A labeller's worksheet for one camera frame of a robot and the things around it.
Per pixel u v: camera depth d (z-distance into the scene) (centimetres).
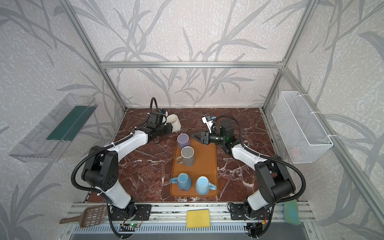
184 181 74
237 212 73
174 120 94
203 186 73
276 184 44
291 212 73
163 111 84
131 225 71
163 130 79
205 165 89
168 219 72
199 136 74
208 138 72
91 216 73
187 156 82
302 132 62
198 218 72
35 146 60
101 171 46
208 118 75
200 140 74
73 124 64
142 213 73
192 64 188
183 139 92
